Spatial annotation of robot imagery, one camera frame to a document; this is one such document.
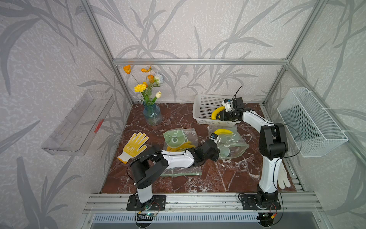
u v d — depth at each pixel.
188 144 0.92
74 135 0.64
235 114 0.77
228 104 0.93
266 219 0.72
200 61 0.98
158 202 0.73
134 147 0.94
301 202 0.75
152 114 0.99
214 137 0.77
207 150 0.67
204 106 1.09
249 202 0.73
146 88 0.87
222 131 0.95
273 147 0.55
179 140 0.91
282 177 0.82
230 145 0.85
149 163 0.51
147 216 0.72
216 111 1.13
